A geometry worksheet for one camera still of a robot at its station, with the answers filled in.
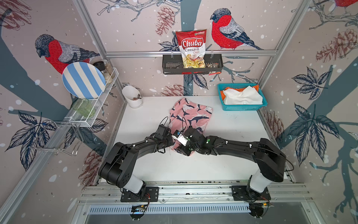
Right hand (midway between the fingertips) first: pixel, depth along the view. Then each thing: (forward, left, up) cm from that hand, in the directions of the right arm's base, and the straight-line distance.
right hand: (179, 144), depth 83 cm
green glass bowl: (+6, +48, +27) cm, 55 cm away
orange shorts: (+53, -48, -1) cm, 72 cm away
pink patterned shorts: (+30, -3, -7) cm, 31 cm away
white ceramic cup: (+42, +41, -1) cm, 59 cm away
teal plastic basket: (+35, -46, -4) cm, 58 cm away
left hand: (+7, +5, -8) cm, 12 cm away
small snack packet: (+44, -21, +27) cm, 56 cm away
